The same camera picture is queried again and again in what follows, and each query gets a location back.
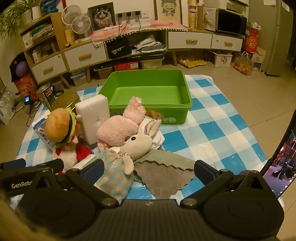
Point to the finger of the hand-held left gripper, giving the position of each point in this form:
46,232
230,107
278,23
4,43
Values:
49,165
15,163

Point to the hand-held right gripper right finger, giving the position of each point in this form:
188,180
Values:
203,170

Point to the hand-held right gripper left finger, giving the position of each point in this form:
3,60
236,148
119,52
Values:
93,170

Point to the red white santa plush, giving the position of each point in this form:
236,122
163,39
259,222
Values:
70,157

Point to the hamburger plush toy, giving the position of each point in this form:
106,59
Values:
57,125

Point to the grey fleece cloth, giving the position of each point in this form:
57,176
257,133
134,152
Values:
161,176

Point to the pink plush toy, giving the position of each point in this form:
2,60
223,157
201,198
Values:
115,129

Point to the beige bunny doll blue dress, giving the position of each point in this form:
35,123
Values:
136,144

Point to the white sponge block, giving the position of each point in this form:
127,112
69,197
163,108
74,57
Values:
92,115

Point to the white cloth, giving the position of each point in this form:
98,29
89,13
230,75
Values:
157,141

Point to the green plastic bin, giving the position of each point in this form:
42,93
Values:
150,92

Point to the blue white milk carton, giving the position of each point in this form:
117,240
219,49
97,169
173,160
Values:
44,136

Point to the blue white checkered blanket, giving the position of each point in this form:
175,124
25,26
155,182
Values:
219,129

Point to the clear plastic bag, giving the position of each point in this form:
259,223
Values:
7,106

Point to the gold lid glass jar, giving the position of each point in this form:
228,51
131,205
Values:
64,102

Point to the black yellow drink can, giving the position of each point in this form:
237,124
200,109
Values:
45,97

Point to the orange printed bag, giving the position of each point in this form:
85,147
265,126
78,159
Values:
25,87

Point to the lit screen device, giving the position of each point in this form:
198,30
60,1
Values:
284,162

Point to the blue lid storage box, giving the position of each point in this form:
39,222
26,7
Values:
79,78

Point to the purple ball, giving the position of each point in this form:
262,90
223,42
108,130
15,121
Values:
22,68

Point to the red storage box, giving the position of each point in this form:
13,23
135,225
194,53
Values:
126,66

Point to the egg tray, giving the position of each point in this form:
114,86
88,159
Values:
192,61

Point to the bag of oranges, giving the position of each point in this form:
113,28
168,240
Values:
242,66

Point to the white plastic basket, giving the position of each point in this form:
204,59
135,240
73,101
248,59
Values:
220,59

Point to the clear plastic storage box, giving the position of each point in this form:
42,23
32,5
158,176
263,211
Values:
151,64

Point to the cardboard box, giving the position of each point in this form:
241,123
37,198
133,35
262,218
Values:
257,60

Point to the white box on shelf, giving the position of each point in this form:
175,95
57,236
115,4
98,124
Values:
28,40

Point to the yellow bottle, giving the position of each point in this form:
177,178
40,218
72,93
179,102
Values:
69,37

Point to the stack of papers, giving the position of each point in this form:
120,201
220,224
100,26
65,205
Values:
42,32

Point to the wooden shelf cabinet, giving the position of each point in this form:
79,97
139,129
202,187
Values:
57,30

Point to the folded clothes pile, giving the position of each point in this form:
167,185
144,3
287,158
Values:
148,44

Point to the red gift box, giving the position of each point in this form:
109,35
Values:
252,39

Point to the wooden low cabinet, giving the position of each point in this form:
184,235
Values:
161,32

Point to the small white desk fan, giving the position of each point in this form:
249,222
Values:
81,24

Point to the potted green plant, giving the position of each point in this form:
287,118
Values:
13,14

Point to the black microwave oven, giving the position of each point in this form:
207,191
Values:
231,22

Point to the silver refrigerator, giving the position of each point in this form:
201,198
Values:
276,37

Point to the cardboard tube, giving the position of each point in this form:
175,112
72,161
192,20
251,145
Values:
200,17

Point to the large white fan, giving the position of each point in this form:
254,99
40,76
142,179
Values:
69,14

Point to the pink table runner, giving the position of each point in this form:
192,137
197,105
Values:
148,26

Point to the framed cat picture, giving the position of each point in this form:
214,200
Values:
101,16

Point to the stack of paper cups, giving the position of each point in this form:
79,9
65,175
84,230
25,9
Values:
192,14

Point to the blue toy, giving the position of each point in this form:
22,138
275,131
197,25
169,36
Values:
49,5

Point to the framed cartoon girl picture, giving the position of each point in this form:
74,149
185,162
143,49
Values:
167,10

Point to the white printer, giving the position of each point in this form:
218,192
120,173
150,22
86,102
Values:
233,5

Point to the wall power outlet strip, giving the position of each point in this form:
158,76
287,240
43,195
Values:
128,14

